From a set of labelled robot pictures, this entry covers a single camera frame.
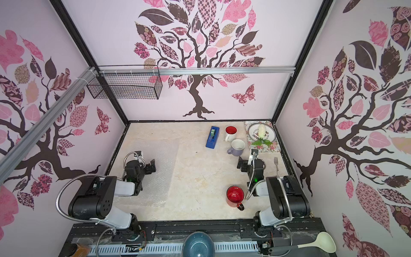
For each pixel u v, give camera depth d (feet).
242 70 5.48
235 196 2.73
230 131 3.45
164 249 2.29
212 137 3.41
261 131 3.61
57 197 1.37
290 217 1.42
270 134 3.64
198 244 2.29
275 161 3.21
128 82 3.10
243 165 2.76
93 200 1.48
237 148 3.33
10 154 1.67
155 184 2.88
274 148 3.41
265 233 2.29
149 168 2.81
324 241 2.32
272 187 1.59
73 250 2.27
